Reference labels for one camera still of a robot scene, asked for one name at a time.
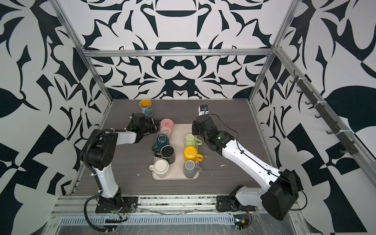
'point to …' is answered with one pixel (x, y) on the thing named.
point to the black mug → (167, 152)
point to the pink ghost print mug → (166, 127)
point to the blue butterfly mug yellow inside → (146, 107)
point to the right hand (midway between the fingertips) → (196, 120)
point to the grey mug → (191, 170)
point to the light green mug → (190, 140)
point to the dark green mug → (162, 140)
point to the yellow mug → (190, 153)
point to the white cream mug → (161, 167)
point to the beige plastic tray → (176, 170)
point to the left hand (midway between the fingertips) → (163, 114)
